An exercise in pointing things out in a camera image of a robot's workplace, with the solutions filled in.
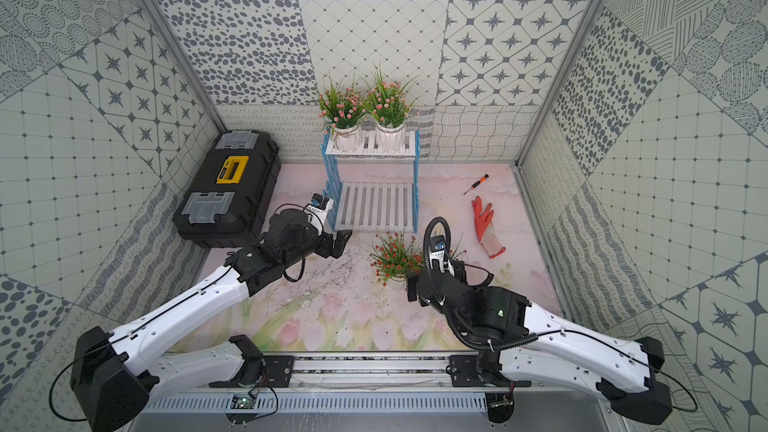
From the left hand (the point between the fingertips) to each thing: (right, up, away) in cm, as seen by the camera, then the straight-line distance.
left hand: (344, 227), depth 76 cm
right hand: (+21, -10, -5) cm, 24 cm away
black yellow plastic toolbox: (-37, +7, +12) cm, 39 cm away
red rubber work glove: (+44, -4, +24) cm, 50 cm away
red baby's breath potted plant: (+13, -9, +6) cm, 17 cm away
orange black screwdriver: (+45, +12, +39) cm, 61 cm away
